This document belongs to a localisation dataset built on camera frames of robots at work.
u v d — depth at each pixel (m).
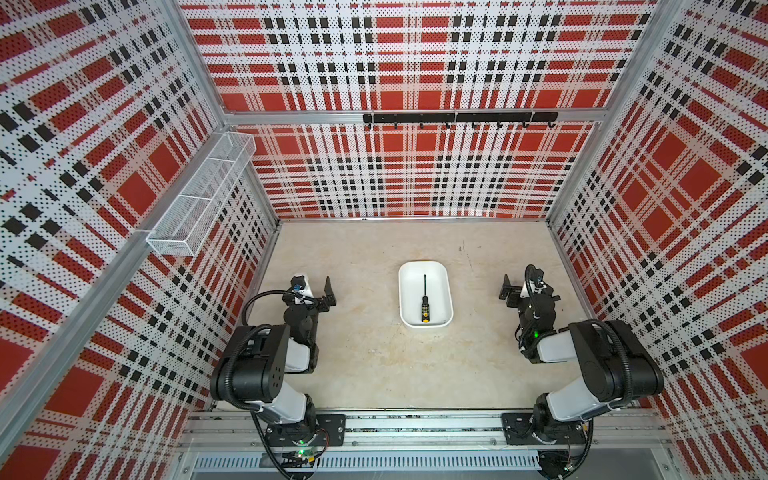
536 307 0.72
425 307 0.95
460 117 0.89
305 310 0.72
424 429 0.75
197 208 0.74
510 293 0.84
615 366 0.45
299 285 0.74
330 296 0.83
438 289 0.99
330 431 0.74
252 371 0.46
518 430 0.73
